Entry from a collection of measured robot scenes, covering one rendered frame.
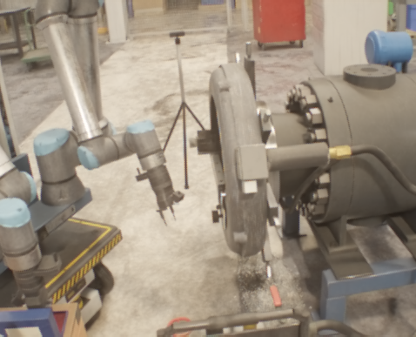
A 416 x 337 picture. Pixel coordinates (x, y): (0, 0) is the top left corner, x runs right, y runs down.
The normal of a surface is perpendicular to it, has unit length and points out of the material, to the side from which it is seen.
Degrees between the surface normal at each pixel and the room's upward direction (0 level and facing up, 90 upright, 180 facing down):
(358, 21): 90
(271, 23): 90
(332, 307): 90
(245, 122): 48
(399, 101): 35
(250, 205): 89
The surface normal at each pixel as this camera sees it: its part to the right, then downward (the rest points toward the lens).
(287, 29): 0.17, 0.39
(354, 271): -0.07, -0.91
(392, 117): 0.04, -0.31
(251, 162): 0.07, 0.03
